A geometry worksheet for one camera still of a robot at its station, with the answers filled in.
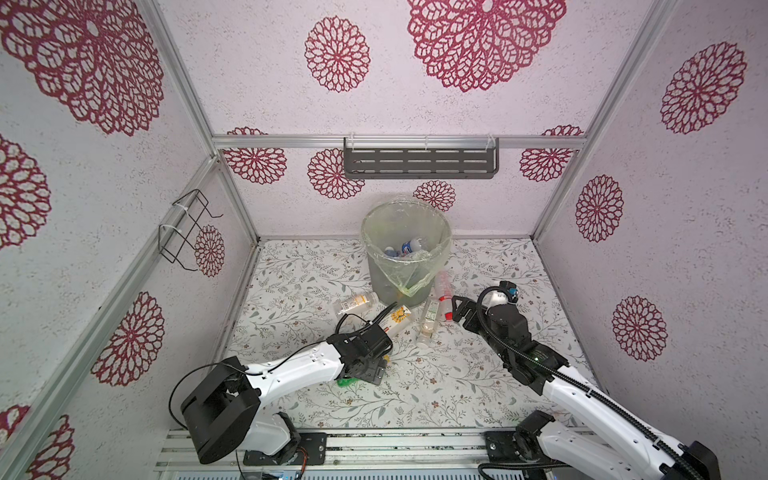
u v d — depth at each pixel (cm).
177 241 75
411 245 100
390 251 104
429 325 93
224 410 42
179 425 45
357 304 95
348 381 84
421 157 92
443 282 100
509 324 57
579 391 49
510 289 67
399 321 90
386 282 83
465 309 70
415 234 97
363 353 63
